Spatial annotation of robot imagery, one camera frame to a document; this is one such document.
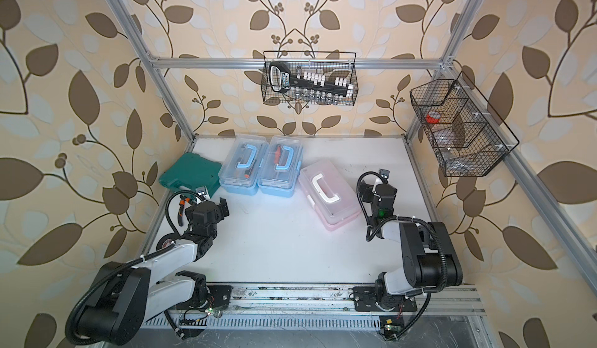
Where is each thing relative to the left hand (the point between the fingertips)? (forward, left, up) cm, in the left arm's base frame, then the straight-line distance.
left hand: (205, 200), depth 88 cm
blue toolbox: (+14, -11, +1) cm, 18 cm away
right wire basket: (+8, -90, +27) cm, 95 cm away
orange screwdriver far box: (+24, -25, -1) cm, 35 cm away
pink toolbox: (+5, -46, +3) cm, 46 cm away
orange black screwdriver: (+12, -14, 0) cm, 19 cm away
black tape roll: (-15, +15, -8) cm, 23 cm away
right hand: (+8, -67, 0) cm, 68 cm away
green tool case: (+17, +12, -4) cm, 21 cm away
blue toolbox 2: (+14, -28, +4) cm, 32 cm away
